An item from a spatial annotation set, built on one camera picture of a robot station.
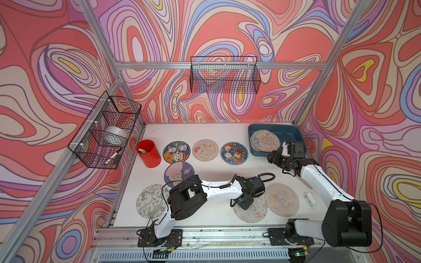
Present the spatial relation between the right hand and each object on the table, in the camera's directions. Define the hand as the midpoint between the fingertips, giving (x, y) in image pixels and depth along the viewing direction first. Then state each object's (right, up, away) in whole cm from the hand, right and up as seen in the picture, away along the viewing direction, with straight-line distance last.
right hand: (273, 162), depth 88 cm
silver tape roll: (-76, +14, -18) cm, 79 cm away
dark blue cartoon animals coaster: (-57, +4, +17) cm, 60 cm away
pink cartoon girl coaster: (+4, -19, -3) cm, 20 cm away
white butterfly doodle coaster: (-11, -24, -6) cm, 27 cm away
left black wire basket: (-86, +27, -5) cm, 90 cm away
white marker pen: (-78, +6, -15) cm, 79 cm away
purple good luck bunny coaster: (-55, -8, +8) cm, 56 cm away
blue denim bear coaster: (-19, +4, +17) cm, 26 cm away
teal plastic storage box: (+20, +18, +31) cm, 41 cm away
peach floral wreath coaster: (+2, +12, +20) cm, 23 cm away
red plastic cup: (-68, +5, 0) cm, 68 cm away
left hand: (-16, -21, -4) cm, 27 cm away
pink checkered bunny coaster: (-38, +6, +17) cm, 42 cm away
